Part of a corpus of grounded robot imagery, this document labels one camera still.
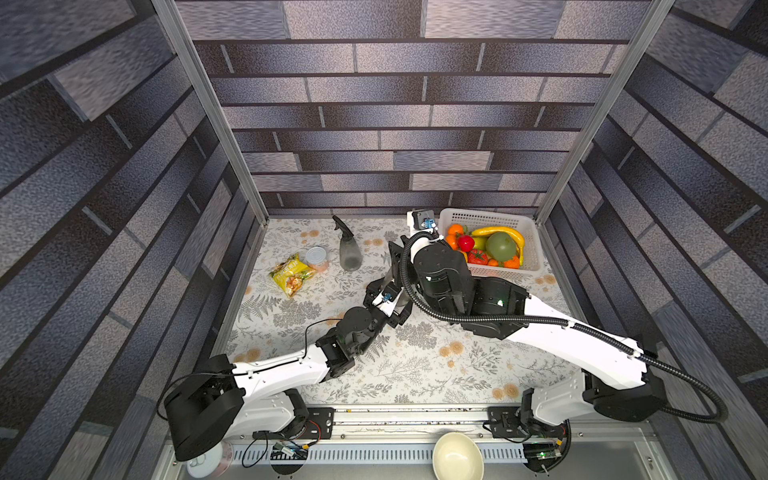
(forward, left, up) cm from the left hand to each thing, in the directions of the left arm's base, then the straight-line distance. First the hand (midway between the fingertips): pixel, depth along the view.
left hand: (402, 283), depth 74 cm
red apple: (+26, -23, -14) cm, 37 cm away
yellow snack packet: (+15, +37, -19) cm, 44 cm away
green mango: (+22, -34, -11) cm, 41 cm away
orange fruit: (+36, -22, -18) cm, 45 cm away
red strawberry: (+22, -28, -17) cm, 39 cm away
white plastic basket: (+39, -29, -15) cm, 51 cm away
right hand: (-1, +2, +17) cm, 17 cm away
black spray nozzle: (+22, +17, -6) cm, 28 cm away
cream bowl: (-34, -13, -22) cm, 43 cm away
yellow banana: (+28, -42, -15) cm, 53 cm away
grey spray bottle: (+23, +17, -17) cm, 33 cm away
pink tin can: (+21, +28, -18) cm, 39 cm away
